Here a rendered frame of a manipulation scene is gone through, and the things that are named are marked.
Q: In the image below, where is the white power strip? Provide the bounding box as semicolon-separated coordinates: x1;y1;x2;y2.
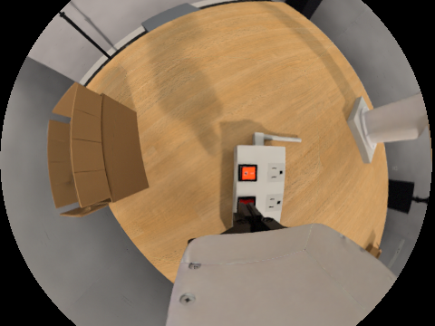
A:
232;132;302;227

